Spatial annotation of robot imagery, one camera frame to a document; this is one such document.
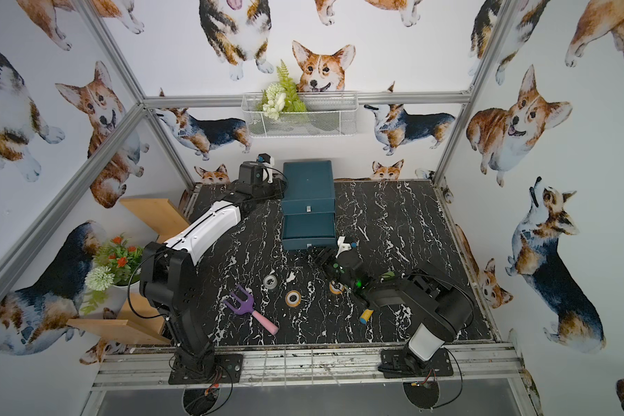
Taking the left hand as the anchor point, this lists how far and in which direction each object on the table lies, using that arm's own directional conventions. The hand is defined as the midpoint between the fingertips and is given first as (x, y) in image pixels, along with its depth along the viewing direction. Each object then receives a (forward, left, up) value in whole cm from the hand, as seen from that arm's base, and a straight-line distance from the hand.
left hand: (282, 179), depth 91 cm
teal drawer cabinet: (-11, -9, -4) cm, 15 cm away
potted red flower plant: (-32, +43, -2) cm, 54 cm away
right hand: (-21, -11, -9) cm, 26 cm away
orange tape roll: (-34, -3, -23) cm, 41 cm away
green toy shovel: (-40, -28, -19) cm, 53 cm away
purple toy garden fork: (-36, +12, -23) cm, 45 cm away
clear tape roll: (-28, +5, -22) cm, 36 cm away
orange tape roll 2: (-30, -18, -23) cm, 42 cm away
